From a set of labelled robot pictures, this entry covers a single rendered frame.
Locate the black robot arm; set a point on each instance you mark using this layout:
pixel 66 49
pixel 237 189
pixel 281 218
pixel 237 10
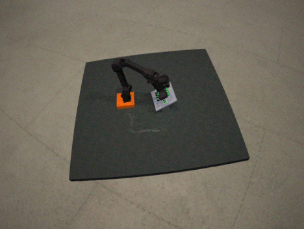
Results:
pixel 147 73

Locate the grey switch panel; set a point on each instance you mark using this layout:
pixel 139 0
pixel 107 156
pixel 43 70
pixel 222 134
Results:
pixel 165 103

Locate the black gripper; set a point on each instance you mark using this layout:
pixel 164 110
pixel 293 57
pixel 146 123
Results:
pixel 162 92

